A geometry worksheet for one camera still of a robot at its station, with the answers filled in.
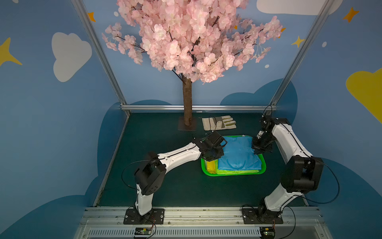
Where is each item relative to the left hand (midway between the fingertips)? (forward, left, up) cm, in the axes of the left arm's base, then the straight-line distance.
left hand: (223, 152), depth 84 cm
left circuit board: (-37, +41, -14) cm, 57 cm away
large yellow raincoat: (-6, +6, -7) cm, 11 cm away
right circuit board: (-36, -21, -15) cm, 44 cm away
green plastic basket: (-10, +11, -5) cm, 15 cm away
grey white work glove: (+34, +3, -14) cm, 37 cm away
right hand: (+2, -19, 0) cm, 19 cm away
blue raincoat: (-1, -9, 0) cm, 9 cm away
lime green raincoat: (-11, +1, -2) cm, 11 cm away
